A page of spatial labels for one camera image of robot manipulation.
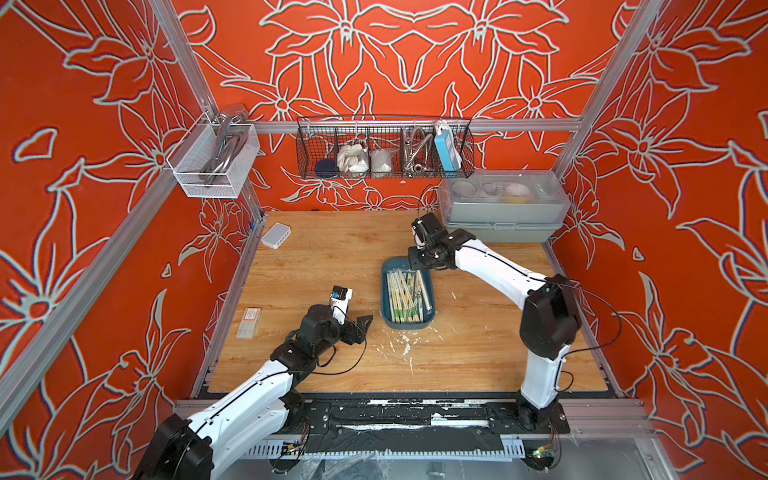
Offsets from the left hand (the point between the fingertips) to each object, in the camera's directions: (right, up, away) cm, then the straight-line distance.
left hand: (360, 311), depth 82 cm
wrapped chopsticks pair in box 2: (+15, +1, +13) cm, 20 cm away
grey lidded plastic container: (+51, +32, +19) cm, 63 cm away
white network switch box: (-34, +22, +29) cm, 49 cm away
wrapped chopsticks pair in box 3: (+18, +4, +2) cm, 18 cm away
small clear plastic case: (-34, -5, +6) cm, 35 cm away
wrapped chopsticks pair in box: (+10, +5, +15) cm, 19 cm away
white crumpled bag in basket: (-3, +46, +9) cm, 47 cm away
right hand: (+14, +14, +7) cm, 21 cm away
